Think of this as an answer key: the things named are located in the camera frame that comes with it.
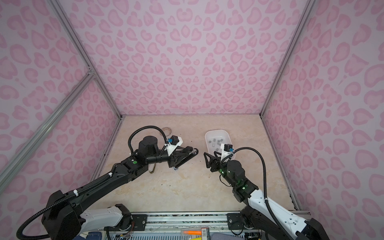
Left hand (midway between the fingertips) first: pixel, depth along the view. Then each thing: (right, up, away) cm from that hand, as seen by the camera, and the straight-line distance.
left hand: (187, 149), depth 71 cm
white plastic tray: (+19, +2, +35) cm, 40 cm away
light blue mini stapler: (-9, -15, +20) cm, 26 cm away
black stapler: (+4, -2, +2) cm, 5 cm away
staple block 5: (+20, -1, +31) cm, 37 cm away
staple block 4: (+16, -2, +30) cm, 34 cm away
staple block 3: (+22, +1, +35) cm, 41 cm away
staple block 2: (+20, +1, +33) cm, 38 cm away
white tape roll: (-17, +8, +39) cm, 43 cm away
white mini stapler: (-14, -6, -9) cm, 18 cm away
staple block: (+17, +2, +35) cm, 39 cm away
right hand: (+10, -3, +4) cm, 11 cm away
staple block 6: (+18, -5, +30) cm, 35 cm away
